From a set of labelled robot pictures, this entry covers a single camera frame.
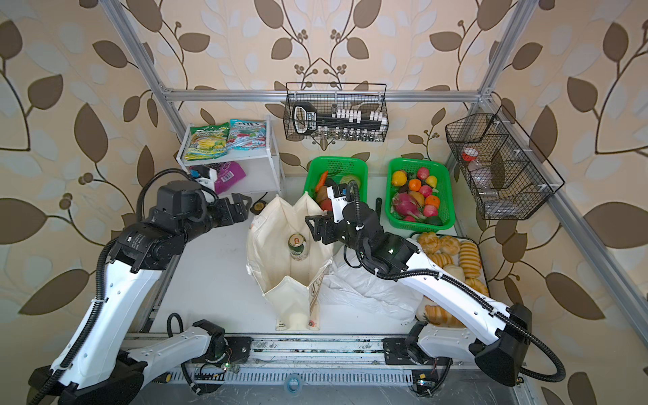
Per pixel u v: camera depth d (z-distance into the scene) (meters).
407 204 0.99
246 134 0.83
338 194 0.58
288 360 0.74
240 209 0.58
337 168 1.20
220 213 0.56
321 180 1.15
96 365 0.36
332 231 0.60
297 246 0.87
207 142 0.82
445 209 1.02
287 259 0.90
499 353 0.37
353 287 0.84
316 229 0.60
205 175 0.55
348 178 1.08
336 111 0.81
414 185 1.10
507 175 0.82
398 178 1.08
